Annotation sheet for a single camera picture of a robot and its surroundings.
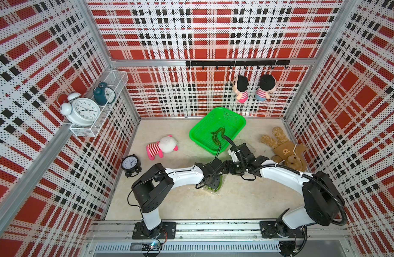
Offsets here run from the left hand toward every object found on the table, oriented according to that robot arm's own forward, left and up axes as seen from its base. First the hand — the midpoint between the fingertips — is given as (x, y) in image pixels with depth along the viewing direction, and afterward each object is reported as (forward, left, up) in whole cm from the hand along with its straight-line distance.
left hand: (214, 180), depth 90 cm
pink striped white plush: (+21, +29, +6) cm, 36 cm away
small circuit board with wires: (-31, +29, +2) cm, 42 cm away
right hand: (+3, -6, +7) cm, 10 cm away
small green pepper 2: (+37, -7, +2) cm, 37 cm away
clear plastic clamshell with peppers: (-7, -1, +1) cm, 7 cm away
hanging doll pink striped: (+46, -16, +32) cm, 58 cm away
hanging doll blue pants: (+52, -34, +29) cm, 68 cm away
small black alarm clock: (+9, +49, +3) cm, 50 cm away
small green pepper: (+31, -1, +1) cm, 31 cm away
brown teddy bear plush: (+14, -44, +6) cm, 46 cm away
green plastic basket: (+42, -15, +2) cm, 45 cm away
